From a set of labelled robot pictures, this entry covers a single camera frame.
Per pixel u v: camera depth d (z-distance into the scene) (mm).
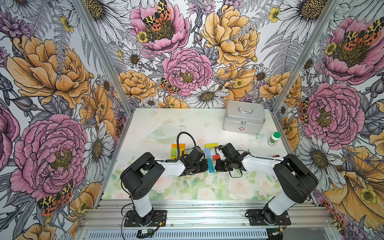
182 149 872
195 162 731
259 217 726
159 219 734
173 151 986
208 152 985
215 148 999
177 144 737
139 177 483
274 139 964
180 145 1022
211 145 1008
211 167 917
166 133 1090
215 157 956
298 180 459
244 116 1011
